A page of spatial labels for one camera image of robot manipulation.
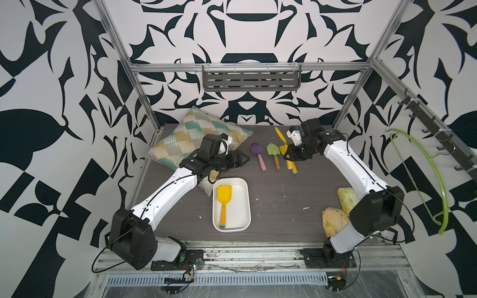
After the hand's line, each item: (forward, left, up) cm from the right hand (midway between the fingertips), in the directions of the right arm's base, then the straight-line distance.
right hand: (291, 153), depth 84 cm
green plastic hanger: (+3, -42, +9) cm, 43 cm away
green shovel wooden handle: (+16, +4, -18) cm, 24 cm away
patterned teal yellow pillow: (+11, +50, -3) cm, 51 cm away
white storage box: (-19, +27, -18) cm, 38 cm away
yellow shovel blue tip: (-11, +31, -17) cm, 37 cm away
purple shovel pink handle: (+16, +13, -17) cm, 27 cm away
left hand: (-6, +21, +4) cm, 23 cm away
